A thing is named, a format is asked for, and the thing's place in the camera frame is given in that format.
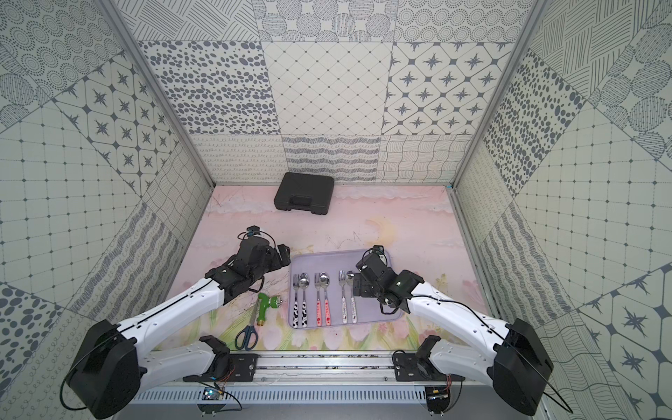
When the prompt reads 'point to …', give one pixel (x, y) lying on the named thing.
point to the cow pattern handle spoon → (304, 283)
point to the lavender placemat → (320, 290)
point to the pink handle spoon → (325, 279)
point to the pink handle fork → (318, 280)
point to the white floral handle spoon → (351, 275)
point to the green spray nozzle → (265, 302)
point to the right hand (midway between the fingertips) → (371, 283)
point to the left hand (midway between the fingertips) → (278, 247)
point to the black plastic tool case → (305, 192)
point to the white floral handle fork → (342, 279)
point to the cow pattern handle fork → (296, 280)
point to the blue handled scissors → (248, 338)
